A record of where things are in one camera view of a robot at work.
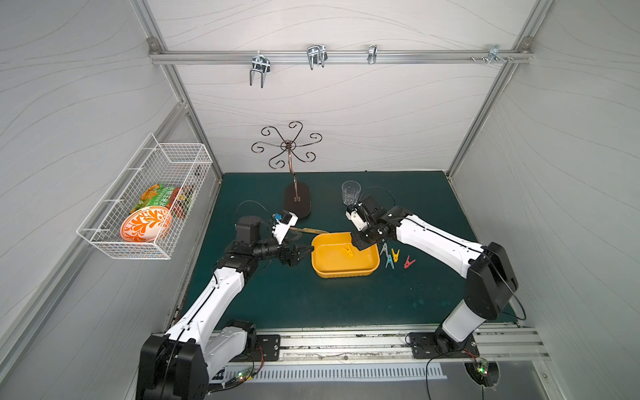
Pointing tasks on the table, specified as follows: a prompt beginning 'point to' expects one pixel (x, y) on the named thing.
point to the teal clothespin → (389, 262)
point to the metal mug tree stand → (297, 194)
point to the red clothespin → (407, 263)
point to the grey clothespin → (384, 247)
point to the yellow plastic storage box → (335, 256)
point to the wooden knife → (310, 230)
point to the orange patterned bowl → (146, 224)
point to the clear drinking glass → (351, 190)
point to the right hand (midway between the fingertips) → (357, 237)
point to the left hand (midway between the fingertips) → (306, 242)
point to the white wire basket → (171, 164)
